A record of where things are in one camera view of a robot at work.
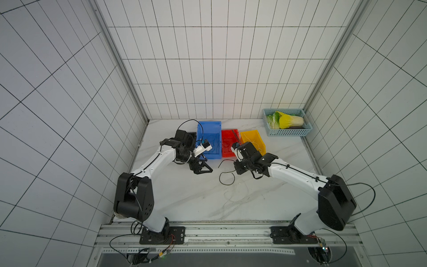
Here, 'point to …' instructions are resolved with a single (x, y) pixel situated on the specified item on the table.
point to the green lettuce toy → (273, 120)
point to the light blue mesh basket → (304, 130)
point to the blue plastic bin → (211, 132)
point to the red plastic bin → (229, 137)
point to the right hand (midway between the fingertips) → (230, 164)
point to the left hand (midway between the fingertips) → (204, 166)
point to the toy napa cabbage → (286, 120)
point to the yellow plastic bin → (253, 137)
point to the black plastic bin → (188, 139)
